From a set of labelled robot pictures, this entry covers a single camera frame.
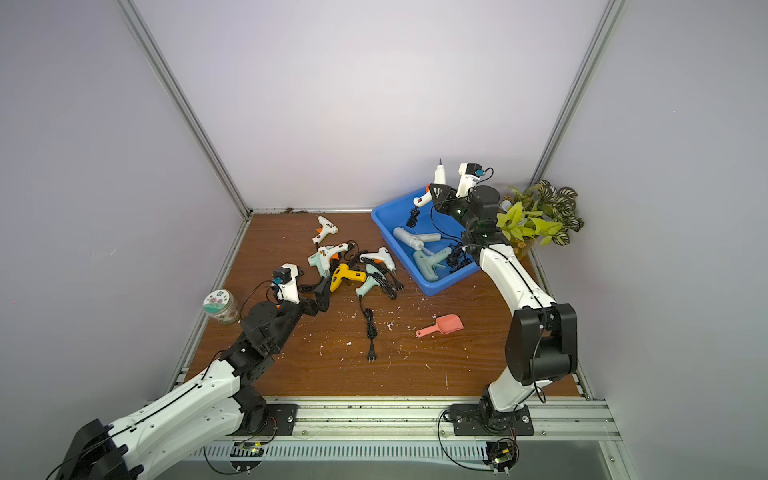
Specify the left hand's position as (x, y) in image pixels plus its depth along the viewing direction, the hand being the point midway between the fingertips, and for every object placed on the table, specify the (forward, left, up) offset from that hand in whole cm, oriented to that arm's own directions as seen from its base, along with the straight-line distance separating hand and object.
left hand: (317, 275), depth 75 cm
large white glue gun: (+25, -27, -16) cm, 40 cm away
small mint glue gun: (+11, -13, -20) cm, 26 cm away
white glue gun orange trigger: (+21, +4, -18) cm, 28 cm away
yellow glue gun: (+15, -2, -20) cm, 25 cm away
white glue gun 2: (+21, -29, +9) cm, 37 cm away
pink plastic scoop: (-3, -35, -22) cm, 42 cm away
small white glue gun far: (+35, +7, -21) cm, 41 cm away
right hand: (+22, -30, +14) cm, 40 cm away
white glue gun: (+22, -15, -21) cm, 34 cm away
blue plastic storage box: (+26, -32, -19) cm, 45 cm away
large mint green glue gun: (+17, -31, -18) cm, 40 cm away
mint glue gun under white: (+17, +5, -19) cm, 26 cm away
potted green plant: (+26, -66, -3) cm, 71 cm away
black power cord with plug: (-5, -13, -23) cm, 26 cm away
